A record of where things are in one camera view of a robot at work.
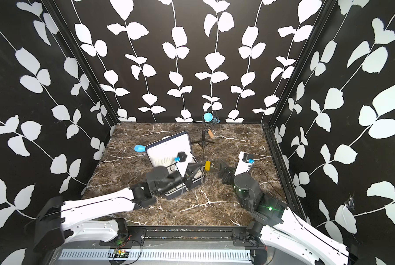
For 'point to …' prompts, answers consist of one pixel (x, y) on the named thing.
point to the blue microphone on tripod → (209, 118)
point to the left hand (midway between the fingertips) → (201, 161)
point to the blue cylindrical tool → (139, 148)
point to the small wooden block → (211, 134)
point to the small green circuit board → (122, 254)
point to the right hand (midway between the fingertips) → (224, 159)
